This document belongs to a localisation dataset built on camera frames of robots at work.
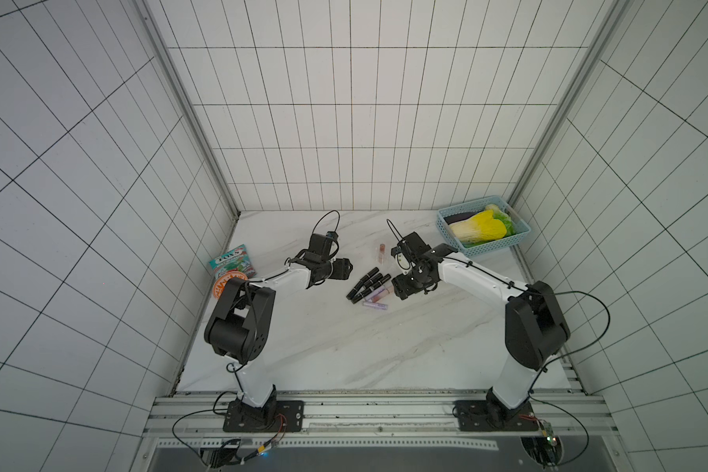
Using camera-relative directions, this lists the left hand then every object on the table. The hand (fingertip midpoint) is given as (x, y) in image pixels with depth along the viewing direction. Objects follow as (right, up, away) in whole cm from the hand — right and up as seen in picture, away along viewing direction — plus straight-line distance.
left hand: (338, 270), depth 96 cm
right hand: (+18, -5, -6) cm, 20 cm away
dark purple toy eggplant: (+46, +19, +16) cm, 52 cm away
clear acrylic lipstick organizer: (+18, +3, -18) cm, 25 cm away
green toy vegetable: (+60, +19, +12) cm, 65 cm away
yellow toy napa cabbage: (+51, +14, +7) cm, 53 cm away
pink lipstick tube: (+15, +6, +3) cm, 16 cm away
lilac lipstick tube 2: (+12, -11, -4) cm, 17 cm away
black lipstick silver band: (+6, -6, -2) cm, 8 cm away
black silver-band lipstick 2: (+8, -8, -2) cm, 11 cm away
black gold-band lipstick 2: (+17, -3, +3) cm, 17 cm away
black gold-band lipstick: (+12, -4, +1) cm, 12 cm away
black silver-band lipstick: (+9, -7, -2) cm, 11 cm away
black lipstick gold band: (+11, -2, +3) cm, 11 cm away
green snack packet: (-37, +3, +7) cm, 38 cm away
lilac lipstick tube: (+13, -6, -2) cm, 15 cm away
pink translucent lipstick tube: (+16, -6, -4) cm, 18 cm away
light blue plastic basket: (+67, +15, +10) cm, 70 cm away
